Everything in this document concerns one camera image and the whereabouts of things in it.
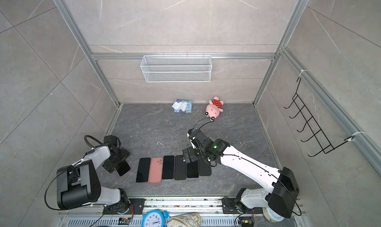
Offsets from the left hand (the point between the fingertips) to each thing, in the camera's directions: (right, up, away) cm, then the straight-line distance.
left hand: (120, 157), depth 89 cm
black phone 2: (+45, -5, -5) cm, 46 cm away
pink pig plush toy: (+60, +30, +18) cm, 69 cm away
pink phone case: (+23, -7, -4) cm, 24 cm away
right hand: (+44, +7, -12) cm, 46 cm away
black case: (+52, -5, -4) cm, 52 cm away
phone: (+16, -6, -6) cm, 18 cm away
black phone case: (+37, -6, -1) cm, 38 cm away
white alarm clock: (+82, -21, -22) cm, 87 cm away
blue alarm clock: (+27, -23, -21) cm, 41 cm away
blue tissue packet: (+37, +33, +21) cm, 54 cm away
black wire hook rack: (+98, +14, -32) cm, 104 cm away
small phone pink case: (+4, -4, -5) cm, 8 cm away
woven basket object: (+44, -22, -22) cm, 54 cm away
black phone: (+30, -4, -4) cm, 31 cm away
